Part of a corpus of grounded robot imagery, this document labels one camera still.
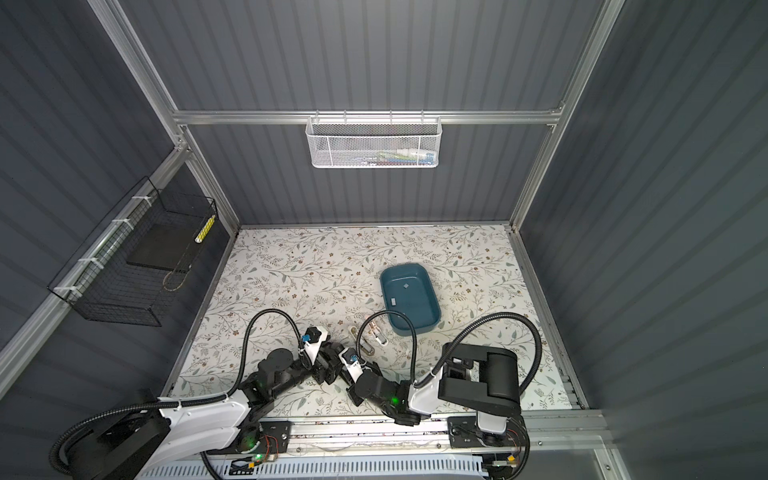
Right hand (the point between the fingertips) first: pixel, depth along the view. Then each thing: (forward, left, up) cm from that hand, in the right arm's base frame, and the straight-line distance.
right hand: (347, 374), depth 82 cm
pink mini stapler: (+12, -8, -1) cm, 15 cm away
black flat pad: (+23, +45, +28) cm, 58 cm away
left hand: (+6, +2, +5) cm, 8 cm away
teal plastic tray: (+29, -18, -2) cm, 34 cm away
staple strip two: (+24, -13, -1) cm, 28 cm away
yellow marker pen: (+27, +39, +27) cm, 55 cm away
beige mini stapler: (+9, -4, -1) cm, 10 cm away
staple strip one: (+30, -17, -2) cm, 35 cm away
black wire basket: (+17, +52, +27) cm, 61 cm away
